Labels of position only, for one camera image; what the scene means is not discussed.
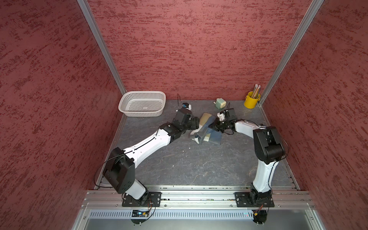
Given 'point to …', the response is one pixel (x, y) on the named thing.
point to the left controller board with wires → (138, 213)
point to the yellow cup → (250, 102)
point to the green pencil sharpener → (220, 103)
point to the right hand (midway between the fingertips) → (208, 127)
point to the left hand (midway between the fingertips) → (194, 122)
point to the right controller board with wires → (259, 215)
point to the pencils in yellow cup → (257, 89)
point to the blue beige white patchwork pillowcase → (204, 133)
